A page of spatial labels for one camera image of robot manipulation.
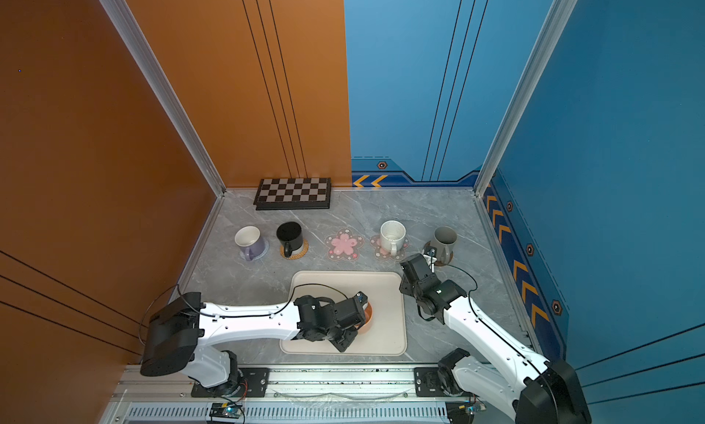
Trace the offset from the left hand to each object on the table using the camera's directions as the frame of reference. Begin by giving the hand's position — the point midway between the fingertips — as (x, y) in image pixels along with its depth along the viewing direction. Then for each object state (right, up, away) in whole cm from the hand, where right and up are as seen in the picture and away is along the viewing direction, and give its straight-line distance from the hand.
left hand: (352, 333), depth 78 cm
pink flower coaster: (-4, +23, +25) cm, 34 cm away
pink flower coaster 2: (+11, +19, +21) cm, 31 cm away
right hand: (+17, +14, +5) cm, 23 cm away
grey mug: (+30, +26, +13) cm, 42 cm away
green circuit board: (-33, -17, -7) cm, 38 cm away
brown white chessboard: (-24, +43, +37) cm, 62 cm away
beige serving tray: (+11, +8, +14) cm, 19 cm away
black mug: (-23, +27, +18) cm, 39 cm away
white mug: (+14, +26, +23) cm, 38 cm away
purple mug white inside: (-39, +25, +21) cm, 51 cm away
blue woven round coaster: (-39, +21, +18) cm, 48 cm away
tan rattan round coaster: (-21, +20, +19) cm, 35 cm away
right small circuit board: (+29, -17, -7) cm, 34 cm away
